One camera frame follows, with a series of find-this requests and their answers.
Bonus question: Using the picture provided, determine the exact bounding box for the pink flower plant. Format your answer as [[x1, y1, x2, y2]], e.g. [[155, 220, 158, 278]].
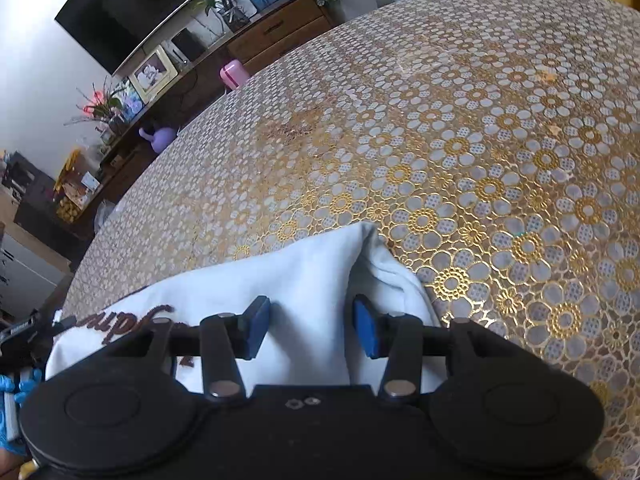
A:
[[65, 77, 126, 136]]

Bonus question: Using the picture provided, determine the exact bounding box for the white cabinet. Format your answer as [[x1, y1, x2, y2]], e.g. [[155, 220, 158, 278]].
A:
[[0, 225, 71, 311]]

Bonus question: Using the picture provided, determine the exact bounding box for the white sweatshirt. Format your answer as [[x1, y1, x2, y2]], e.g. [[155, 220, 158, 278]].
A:
[[45, 222, 441, 396]]

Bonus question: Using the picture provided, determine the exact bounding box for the cream photo frame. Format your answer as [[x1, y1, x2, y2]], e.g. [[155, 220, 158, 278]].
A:
[[129, 45, 179, 103]]

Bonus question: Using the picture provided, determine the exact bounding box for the wooden TV cabinet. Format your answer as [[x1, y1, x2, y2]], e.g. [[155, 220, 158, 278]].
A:
[[50, 0, 336, 241]]

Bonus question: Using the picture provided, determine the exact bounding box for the gold floral lace tablecloth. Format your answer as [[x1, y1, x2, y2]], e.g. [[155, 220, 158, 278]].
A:
[[60, 0, 640, 480]]

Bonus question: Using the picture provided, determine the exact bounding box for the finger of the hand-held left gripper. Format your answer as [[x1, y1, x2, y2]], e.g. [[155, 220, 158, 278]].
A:
[[44, 314, 77, 335]]

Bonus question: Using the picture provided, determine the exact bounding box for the jar of yellow snacks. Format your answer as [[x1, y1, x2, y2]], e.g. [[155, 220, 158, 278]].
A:
[[57, 197, 83, 223]]

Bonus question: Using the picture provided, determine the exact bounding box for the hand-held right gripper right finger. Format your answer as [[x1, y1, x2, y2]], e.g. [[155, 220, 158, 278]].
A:
[[351, 295, 494, 407]]

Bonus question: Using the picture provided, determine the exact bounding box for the black speaker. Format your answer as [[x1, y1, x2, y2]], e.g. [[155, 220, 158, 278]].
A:
[[170, 27, 206, 63]]

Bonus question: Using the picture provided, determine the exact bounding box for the black television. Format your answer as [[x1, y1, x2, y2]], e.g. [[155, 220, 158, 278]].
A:
[[54, 0, 251, 75]]

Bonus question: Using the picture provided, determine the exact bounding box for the pink case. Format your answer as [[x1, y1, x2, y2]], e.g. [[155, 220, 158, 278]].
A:
[[220, 59, 251, 92]]

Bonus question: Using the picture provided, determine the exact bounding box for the black cabinet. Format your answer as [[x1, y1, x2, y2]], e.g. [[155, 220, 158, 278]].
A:
[[2, 152, 96, 256]]

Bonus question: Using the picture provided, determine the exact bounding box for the purple photo card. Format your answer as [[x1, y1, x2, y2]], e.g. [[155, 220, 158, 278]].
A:
[[112, 80, 146, 123]]

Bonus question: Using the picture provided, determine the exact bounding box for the person's left hand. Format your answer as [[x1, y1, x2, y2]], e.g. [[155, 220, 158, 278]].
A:
[[0, 368, 46, 457]]

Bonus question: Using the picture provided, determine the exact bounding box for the plant in glass vase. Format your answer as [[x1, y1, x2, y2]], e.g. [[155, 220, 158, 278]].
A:
[[190, 0, 251, 33]]

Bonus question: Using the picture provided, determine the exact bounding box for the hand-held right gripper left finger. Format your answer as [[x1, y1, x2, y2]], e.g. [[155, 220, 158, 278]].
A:
[[134, 295, 273, 404]]

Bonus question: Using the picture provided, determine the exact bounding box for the purple kettlebell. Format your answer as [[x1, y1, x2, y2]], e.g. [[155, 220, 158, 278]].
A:
[[139, 125, 178, 152]]

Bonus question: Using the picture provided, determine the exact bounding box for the orange snack package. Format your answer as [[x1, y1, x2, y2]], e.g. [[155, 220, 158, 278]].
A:
[[55, 149, 101, 198]]

